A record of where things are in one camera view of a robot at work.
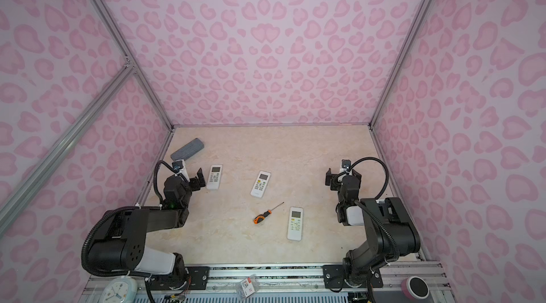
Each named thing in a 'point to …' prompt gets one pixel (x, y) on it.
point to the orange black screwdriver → (261, 218)
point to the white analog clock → (122, 289)
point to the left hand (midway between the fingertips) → (190, 167)
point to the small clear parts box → (247, 286)
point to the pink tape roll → (414, 287)
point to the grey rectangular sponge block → (188, 150)
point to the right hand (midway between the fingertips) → (342, 167)
